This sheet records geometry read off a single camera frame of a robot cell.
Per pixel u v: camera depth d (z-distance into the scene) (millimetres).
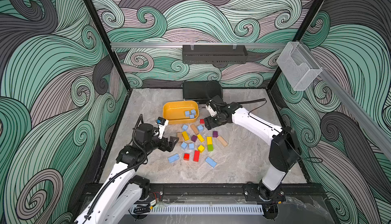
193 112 1008
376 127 527
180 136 925
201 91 1162
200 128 949
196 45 934
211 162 835
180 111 1045
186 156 849
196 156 857
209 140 900
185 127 949
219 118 725
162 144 658
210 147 884
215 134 929
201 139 920
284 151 454
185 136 931
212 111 718
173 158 846
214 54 955
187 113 1016
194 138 917
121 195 562
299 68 830
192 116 1006
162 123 646
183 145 880
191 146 877
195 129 969
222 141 906
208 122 778
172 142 668
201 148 876
